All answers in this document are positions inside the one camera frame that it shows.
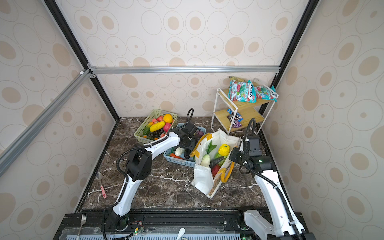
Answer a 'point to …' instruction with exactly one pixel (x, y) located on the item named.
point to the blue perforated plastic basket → (190, 161)
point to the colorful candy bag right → (262, 92)
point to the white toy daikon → (178, 151)
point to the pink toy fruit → (166, 126)
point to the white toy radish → (206, 160)
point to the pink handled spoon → (99, 176)
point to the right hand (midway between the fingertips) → (233, 153)
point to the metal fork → (83, 220)
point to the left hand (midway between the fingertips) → (195, 143)
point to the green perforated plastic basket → (154, 113)
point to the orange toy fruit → (168, 118)
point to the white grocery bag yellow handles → (203, 179)
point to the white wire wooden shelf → (249, 111)
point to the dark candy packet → (237, 118)
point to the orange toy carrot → (173, 155)
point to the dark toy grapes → (156, 134)
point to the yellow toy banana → (157, 126)
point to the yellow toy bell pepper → (224, 150)
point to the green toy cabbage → (217, 155)
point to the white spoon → (181, 232)
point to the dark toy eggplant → (215, 161)
